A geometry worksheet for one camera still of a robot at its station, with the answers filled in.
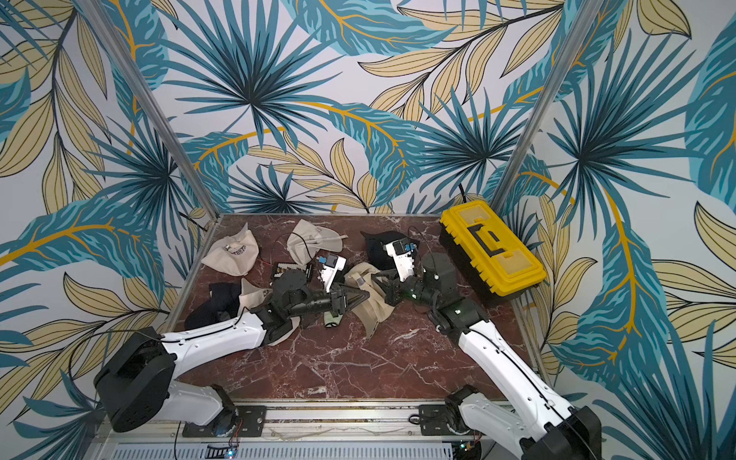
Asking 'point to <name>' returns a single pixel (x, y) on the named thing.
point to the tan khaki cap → (375, 309)
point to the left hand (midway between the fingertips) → (367, 300)
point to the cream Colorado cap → (251, 297)
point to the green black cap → (330, 320)
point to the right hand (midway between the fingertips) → (374, 275)
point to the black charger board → (284, 266)
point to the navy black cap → (222, 307)
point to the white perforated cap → (306, 240)
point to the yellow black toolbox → (493, 257)
